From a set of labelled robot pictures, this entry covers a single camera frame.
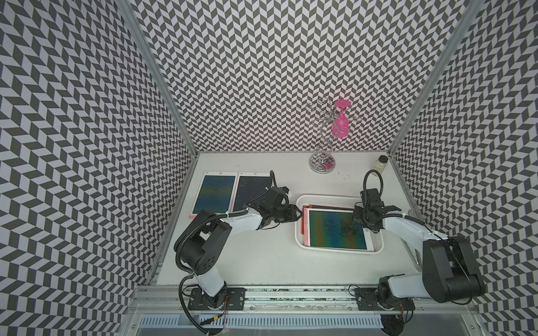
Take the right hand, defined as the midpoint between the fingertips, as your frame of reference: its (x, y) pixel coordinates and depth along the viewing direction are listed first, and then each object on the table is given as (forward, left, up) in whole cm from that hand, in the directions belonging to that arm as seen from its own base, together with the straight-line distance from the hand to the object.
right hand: (361, 221), depth 91 cm
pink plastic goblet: (+41, +6, +21) cm, 47 cm away
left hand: (+1, +27, +4) cm, 28 cm away
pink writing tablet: (+20, +52, -1) cm, 56 cm away
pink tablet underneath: (-4, +12, +1) cm, 13 cm away
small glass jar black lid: (+28, -15, +7) cm, 32 cm away
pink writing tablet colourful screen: (+15, +68, -1) cm, 69 cm away
